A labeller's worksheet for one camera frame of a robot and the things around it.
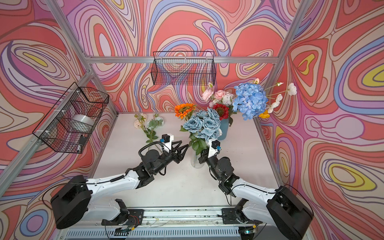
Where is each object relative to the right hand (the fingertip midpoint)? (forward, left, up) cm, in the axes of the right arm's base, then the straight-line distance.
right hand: (200, 144), depth 77 cm
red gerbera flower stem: (+14, -13, +10) cm, 22 cm away
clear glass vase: (-2, +3, -14) cm, 14 cm away
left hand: (-2, +7, +4) cm, 8 cm away
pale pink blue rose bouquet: (+28, +36, -16) cm, 49 cm away
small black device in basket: (0, +59, +6) cm, 59 cm away
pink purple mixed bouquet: (+20, -13, +11) cm, 26 cm away
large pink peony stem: (+25, -6, +14) cm, 29 cm away
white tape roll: (+6, +57, +14) cm, 59 cm away
